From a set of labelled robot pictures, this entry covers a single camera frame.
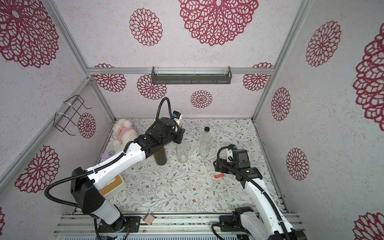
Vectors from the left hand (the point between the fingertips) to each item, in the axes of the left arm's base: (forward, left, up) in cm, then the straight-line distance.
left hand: (182, 130), depth 78 cm
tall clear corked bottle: (+3, +2, -25) cm, 25 cm away
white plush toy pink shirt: (+12, +41, -18) cm, 46 cm away
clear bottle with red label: (+12, -15, -29) cm, 35 cm away
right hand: (-12, -20, -13) cm, 27 cm away
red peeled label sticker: (-14, -22, -26) cm, 37 cm away
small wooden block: (-38, +16, -23) cm, 47 cm away
